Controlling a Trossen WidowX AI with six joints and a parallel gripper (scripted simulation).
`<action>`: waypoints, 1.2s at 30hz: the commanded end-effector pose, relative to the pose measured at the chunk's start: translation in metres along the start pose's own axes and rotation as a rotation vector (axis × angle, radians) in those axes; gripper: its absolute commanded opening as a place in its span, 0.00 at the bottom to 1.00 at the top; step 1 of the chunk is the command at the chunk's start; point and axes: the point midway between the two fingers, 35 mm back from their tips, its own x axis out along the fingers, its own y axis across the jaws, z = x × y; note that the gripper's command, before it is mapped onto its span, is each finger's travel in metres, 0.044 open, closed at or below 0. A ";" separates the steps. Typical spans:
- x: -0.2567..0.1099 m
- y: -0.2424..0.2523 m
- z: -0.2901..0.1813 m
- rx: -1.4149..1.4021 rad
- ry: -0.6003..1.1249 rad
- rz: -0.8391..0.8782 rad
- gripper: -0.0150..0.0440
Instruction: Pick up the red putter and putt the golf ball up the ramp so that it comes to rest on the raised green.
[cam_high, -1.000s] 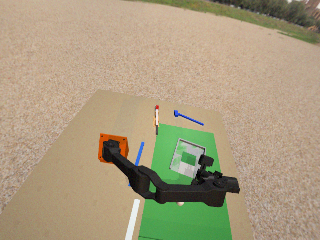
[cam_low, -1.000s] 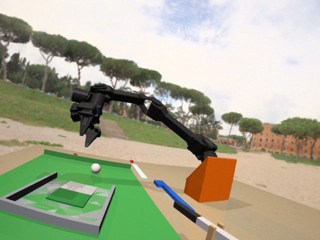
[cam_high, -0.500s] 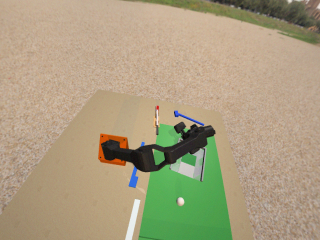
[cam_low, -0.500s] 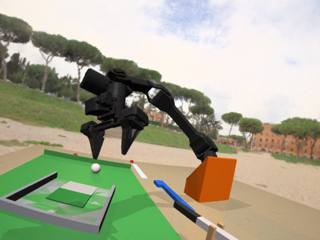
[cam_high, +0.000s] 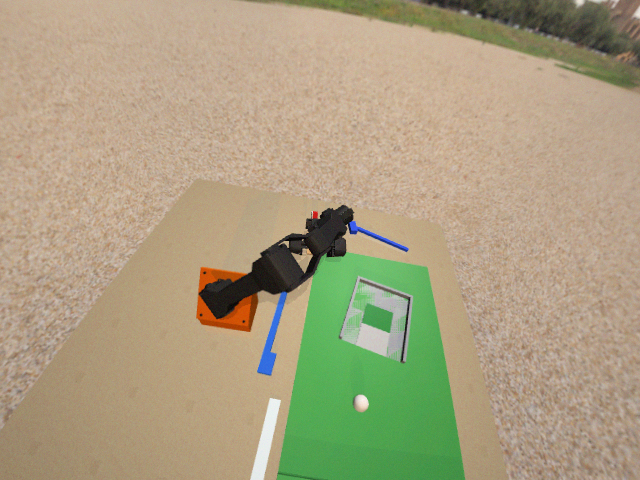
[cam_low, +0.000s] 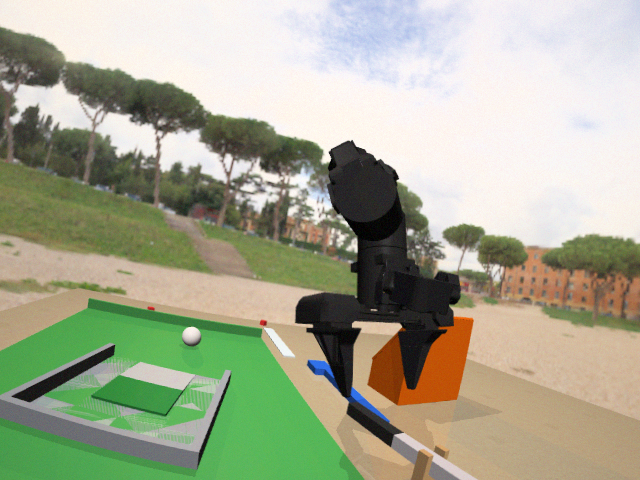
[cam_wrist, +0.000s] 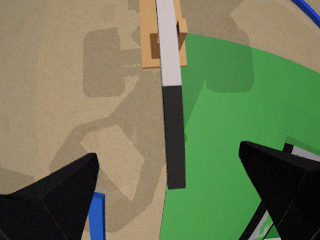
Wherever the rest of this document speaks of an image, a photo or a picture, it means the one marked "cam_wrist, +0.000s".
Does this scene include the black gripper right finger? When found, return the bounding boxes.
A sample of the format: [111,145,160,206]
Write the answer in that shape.
[239,140,320,240]

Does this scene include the grey putter with red face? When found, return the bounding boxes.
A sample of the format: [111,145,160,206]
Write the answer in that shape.
[156,0,187,189]

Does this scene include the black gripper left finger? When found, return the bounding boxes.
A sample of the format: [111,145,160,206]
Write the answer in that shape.
[0,152,100,240]

